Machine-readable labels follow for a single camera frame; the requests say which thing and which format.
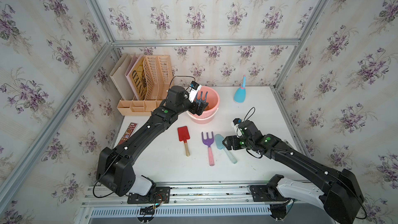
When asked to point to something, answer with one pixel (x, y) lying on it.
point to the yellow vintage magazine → (138, 79)
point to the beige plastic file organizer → (158, 70)
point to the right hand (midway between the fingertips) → (230, 141)
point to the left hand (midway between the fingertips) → (202, 99)
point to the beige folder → (118, 75)
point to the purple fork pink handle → (208, 142)
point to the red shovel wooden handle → (183, 135)
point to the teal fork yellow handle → (201, 97)
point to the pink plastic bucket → (210, 113)
